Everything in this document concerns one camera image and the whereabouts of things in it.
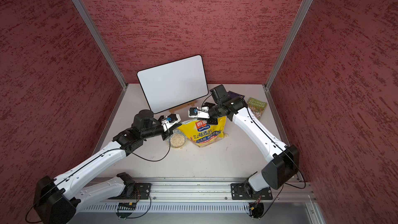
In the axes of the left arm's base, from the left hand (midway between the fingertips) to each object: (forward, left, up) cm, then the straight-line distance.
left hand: (178, 124), depth 75 cm
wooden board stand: (+26, -5, -17) cm, 31 cm away
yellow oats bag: (-1, -11, -7) cm, 13 cm away
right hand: (+4, -11, +2) cm, 12 cm away
